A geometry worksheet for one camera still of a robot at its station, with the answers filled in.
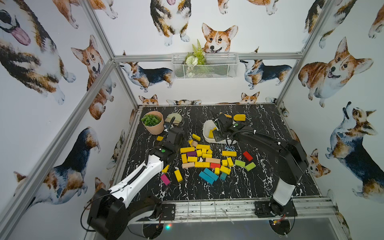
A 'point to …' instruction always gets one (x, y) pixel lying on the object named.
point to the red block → (247, 156)
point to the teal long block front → (204, 176)
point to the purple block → (193, 153)
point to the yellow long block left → (187, 149)
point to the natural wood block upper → (213, 160)
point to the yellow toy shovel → (240, 117)
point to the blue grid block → (230, 148)
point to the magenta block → (165, 179)
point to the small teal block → (223, 176)
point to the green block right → (250, 166)
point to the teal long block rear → (214, 176)
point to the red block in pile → (213, 165)
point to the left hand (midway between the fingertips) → (184, 134)
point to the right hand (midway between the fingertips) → (216, 133)
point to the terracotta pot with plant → (153, 122)
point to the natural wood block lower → (188, 165)
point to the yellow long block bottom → (202, 164)
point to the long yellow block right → (229, 153)
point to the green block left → (240, 163)
